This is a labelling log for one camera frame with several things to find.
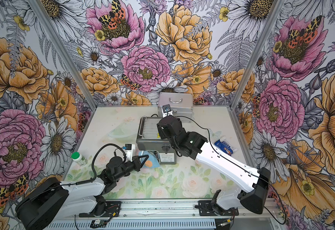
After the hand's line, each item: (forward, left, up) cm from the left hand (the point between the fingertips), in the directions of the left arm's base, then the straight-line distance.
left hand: (148, 159), depth 83 cm
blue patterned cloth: (-1, -2, +1) cm, 2 cm away
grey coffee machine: (+2, -2, +18) cm, 18 cm away
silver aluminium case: (+39, -21, +7) cm, 45 cm away
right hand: (+8, -10, +22) cm, 25 cm away
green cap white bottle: (+2, +40, -1) cm, 41 cm away
